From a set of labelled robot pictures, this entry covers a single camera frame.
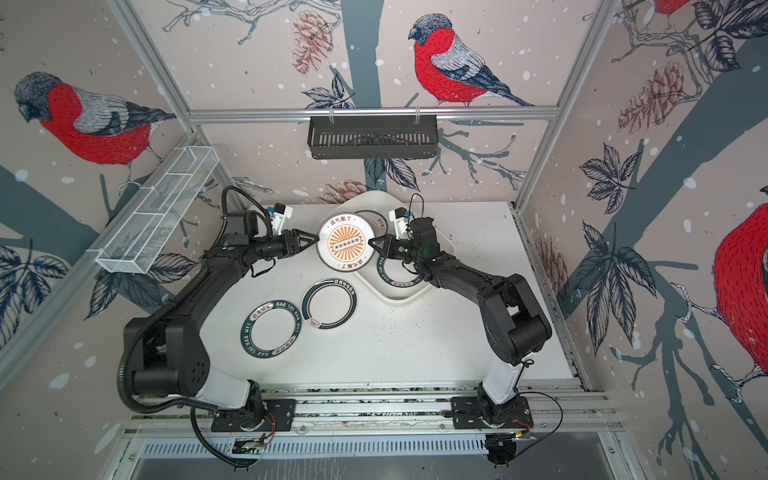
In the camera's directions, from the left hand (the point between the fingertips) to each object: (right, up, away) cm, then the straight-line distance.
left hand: (313, 240), depth 81 cm
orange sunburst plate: (+8, -1, +5) cm, 9 cm away
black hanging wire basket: (+15, +37, +26) cm, 48 cm away
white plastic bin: (+18, +14, +33) cm, 40 cm away
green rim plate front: (+23, -12, +22) cm, 34 cm away
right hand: (+15, -2, +5) cm, 16 cm away
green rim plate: (+2, -21, +12) cm, 24 cm away
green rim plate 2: (-15, -27, +7) cm, 32 cm away
